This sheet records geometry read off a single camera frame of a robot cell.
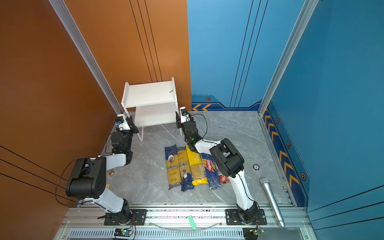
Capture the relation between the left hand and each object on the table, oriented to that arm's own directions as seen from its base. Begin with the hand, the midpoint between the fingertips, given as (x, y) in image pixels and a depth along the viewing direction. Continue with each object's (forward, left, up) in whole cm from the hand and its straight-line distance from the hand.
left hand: (130, 115), depth 85 cm
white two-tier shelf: (+2, -15, +8) cm, 17 cm away
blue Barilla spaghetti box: (-24, -47, -20) cm, 57 cm away
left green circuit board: (-53, -4, -26) cm, 59 cm away
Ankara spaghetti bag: (-21, -25, -21) cm, 39 cm away
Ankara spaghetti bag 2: (-27, -32, -22) cm, 47 cm away
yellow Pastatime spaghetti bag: (-25, -40, -21) cm, 51 cm away
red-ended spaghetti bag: (-28, -54, -21) cm, 64 cm away
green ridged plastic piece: (-49, -37, -23) cm, 65 cm away
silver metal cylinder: (-32, -77, -21) cm, 86 cm away
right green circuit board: (-53, -65, -25) cm, 87 cm away
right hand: (+7, -28, -2) cm, 29 cm away
